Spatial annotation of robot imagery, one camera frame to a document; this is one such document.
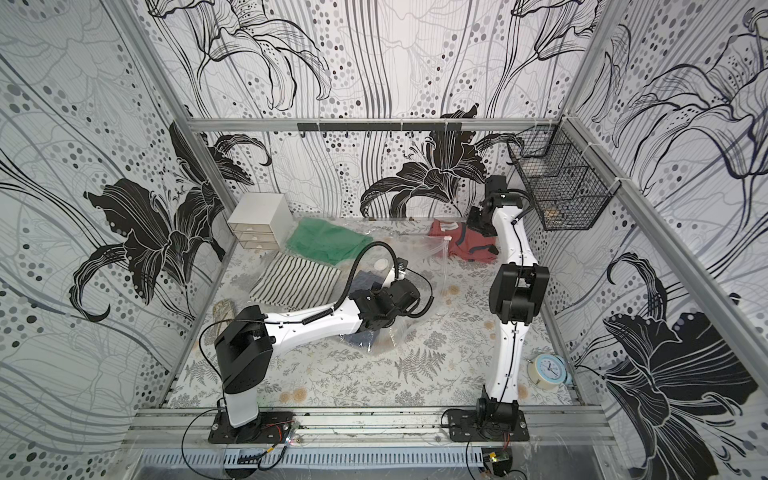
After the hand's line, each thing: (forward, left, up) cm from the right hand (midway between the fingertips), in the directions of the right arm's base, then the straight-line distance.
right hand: (481, 220), depth 98 cm
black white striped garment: (-16, +64, -13) cm, 67 cm away
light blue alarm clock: (-46, -12, -10) cm, 48 cm away
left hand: (-25, +30, -4) cm, 39 cm away
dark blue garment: (-16, +40, -11) cm, 44 cm away
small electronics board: (-64, +3, -16) cm, 66 cm away
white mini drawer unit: (+2, +75, 0) cm, 76 cm away
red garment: (+1, +3, -12) cm, 12 cm away
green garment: (+1, +57, -11) cm, 58 cm away
